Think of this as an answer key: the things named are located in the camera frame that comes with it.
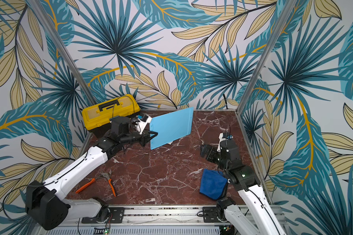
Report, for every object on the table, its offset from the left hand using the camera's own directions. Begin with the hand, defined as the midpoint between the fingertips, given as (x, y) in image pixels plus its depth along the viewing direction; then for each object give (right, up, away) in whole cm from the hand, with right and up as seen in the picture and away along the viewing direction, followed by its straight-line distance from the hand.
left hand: (156, 135), depth 74 cm
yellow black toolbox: (-40, +9, +17) cm, 44 cm away
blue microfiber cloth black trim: (+30, -28, +8) cm, 42 cm away
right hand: (+26, -6, -2) cm, 26 cm away
